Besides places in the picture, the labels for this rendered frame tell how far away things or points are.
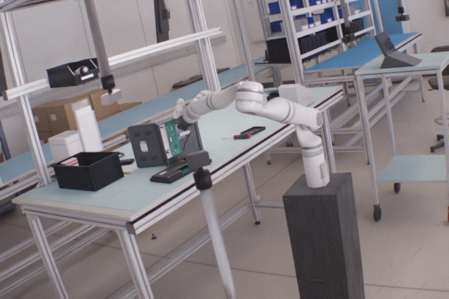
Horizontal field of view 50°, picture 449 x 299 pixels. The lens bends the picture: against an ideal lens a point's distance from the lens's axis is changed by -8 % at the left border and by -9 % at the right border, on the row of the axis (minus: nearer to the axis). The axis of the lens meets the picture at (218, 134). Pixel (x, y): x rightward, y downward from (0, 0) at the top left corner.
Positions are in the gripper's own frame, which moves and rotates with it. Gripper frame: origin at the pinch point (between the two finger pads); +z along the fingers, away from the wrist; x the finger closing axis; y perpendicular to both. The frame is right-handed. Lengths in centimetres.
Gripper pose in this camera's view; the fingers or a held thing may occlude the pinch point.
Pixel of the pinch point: (174, 123)
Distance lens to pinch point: 236.2
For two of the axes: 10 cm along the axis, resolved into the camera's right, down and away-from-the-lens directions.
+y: 9.0, 3.7, 2.2
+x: 2.8, -8.9, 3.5
